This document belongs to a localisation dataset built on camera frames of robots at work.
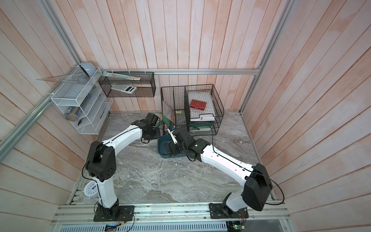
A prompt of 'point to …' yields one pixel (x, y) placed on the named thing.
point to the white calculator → (127, 89)
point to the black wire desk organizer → (179, 98)
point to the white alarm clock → (91, 188)
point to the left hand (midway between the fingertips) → (158, 137)
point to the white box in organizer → (204, 117)
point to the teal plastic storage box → (162, 142)
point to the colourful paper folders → (168, 114)
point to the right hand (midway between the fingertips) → (172, 142)
